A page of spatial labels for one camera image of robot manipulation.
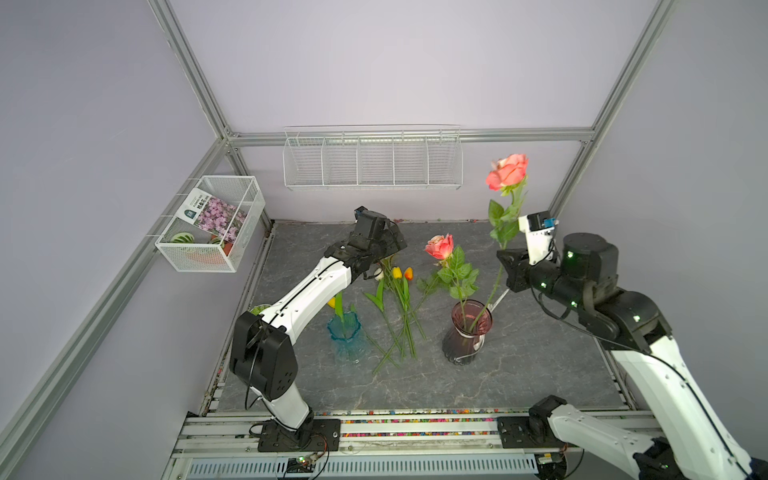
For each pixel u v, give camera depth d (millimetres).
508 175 541
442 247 659
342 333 769
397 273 1019
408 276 1017
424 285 1017
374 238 644
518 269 528
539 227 503
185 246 706
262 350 433
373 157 985
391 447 730
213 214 749
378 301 964
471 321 729
